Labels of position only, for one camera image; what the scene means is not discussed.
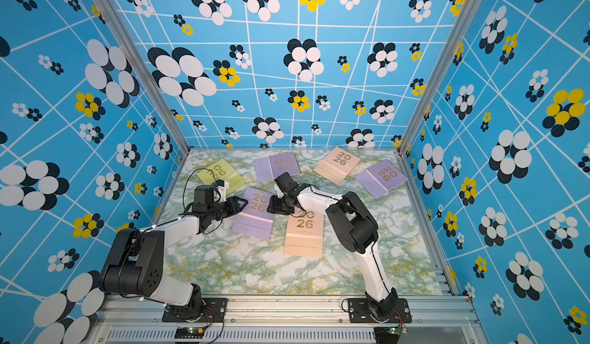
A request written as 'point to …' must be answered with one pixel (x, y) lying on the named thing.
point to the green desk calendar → (221, 170)
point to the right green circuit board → (389, 335)
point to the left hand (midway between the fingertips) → (247, 201)
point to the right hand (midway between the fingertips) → (272, 209)
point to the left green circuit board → (189, 332)
